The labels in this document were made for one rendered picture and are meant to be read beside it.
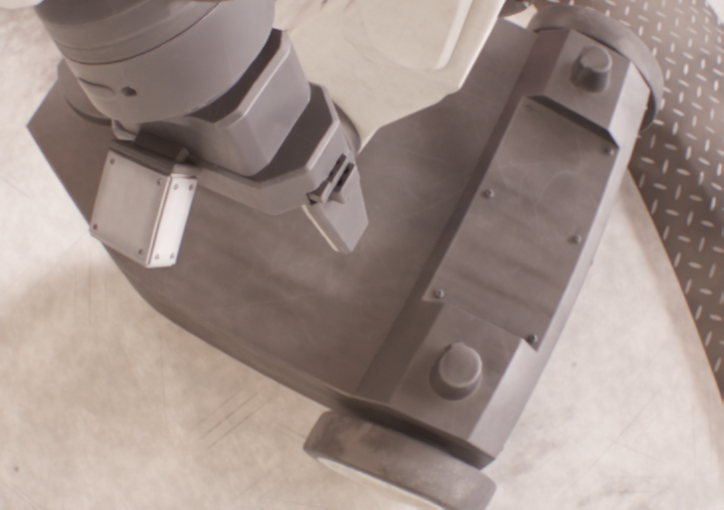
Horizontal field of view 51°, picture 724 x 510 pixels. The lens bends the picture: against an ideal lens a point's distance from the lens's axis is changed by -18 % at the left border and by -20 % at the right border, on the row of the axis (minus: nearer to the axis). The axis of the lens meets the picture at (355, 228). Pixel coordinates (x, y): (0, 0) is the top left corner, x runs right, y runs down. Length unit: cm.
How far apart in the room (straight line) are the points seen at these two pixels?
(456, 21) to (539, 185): 42
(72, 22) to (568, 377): 82
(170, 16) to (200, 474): 75
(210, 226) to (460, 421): 31
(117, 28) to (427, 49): 26
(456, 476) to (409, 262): 22
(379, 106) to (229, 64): 38
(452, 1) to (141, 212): 19
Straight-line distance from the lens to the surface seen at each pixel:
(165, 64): 31
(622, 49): 98
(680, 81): 119
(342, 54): 66
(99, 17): 29
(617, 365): 103
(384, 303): 83
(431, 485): 77
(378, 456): 77
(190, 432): 99
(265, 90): 35
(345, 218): 42
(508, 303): 82
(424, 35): 49
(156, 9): 29
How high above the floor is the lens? 96
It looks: 68 degrees down
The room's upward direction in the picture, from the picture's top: 2 degrees counter-clockwise
